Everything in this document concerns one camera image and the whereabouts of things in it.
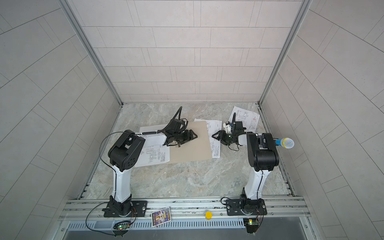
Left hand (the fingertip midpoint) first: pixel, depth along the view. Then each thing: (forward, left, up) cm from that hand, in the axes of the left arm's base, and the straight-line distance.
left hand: (198, 136), depth 95 cm
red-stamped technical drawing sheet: (+17, -37, -4) cm, 41 cm away
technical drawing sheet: (+9, -10, -3) cm, 14 cm away
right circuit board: (-44, -26, -3) cm, 51 cm away
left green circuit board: (-47, +32, +2) cm, 57 cm away
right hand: (+1, -11, -2) cm, 11 cm away
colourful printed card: (-43, +17, 0) cm, 46 cm away
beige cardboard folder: (-7, 0, -4) cm, 8 cm away
